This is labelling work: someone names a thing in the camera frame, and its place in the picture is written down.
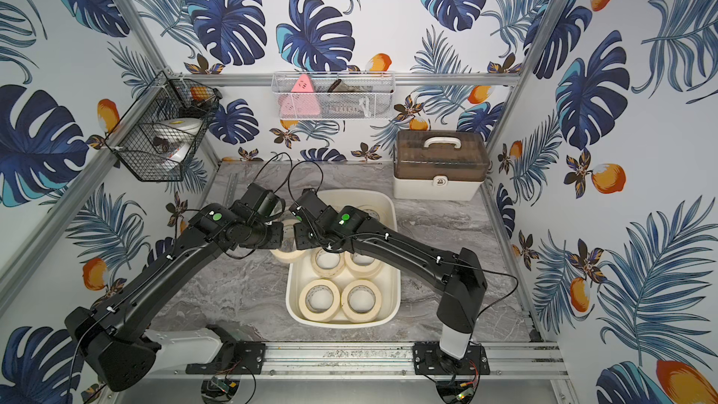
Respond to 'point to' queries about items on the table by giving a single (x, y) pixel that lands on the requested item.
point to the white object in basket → (173, 137)
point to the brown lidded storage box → (438, 165)
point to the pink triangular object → (301, 102)
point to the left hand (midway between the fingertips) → (277, 233)
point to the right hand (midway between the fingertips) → (302, 233)
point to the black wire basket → (169, 95)
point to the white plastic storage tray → (361, 299)
